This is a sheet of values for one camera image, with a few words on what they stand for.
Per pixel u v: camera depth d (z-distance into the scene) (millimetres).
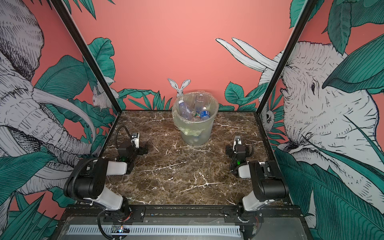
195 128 823
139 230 701
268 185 452
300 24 744
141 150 862
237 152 716
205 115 936
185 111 904
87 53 863
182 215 750
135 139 819
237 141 1074
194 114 982
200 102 862
